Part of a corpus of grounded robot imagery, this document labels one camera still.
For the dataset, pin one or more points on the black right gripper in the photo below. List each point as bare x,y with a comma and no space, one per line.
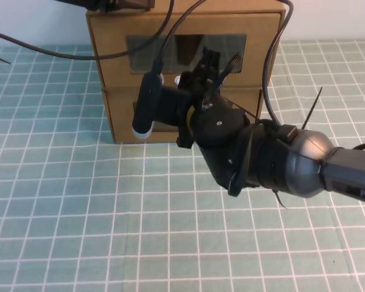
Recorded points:
206,119

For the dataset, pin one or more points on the brown cardboard drawer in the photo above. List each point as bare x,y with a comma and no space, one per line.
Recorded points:
248,34

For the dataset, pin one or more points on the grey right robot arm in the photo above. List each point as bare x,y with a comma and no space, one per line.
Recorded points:
304,163

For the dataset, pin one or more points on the brown cardboard shoebox cabinet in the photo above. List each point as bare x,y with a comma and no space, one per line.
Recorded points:
120,102

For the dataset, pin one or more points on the cyan checked tablecloth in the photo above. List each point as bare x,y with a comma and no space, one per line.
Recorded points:
81,213

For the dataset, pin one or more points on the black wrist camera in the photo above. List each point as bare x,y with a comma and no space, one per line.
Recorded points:
157,103

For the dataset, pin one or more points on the black cable tie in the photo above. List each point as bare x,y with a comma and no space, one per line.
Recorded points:
311,109

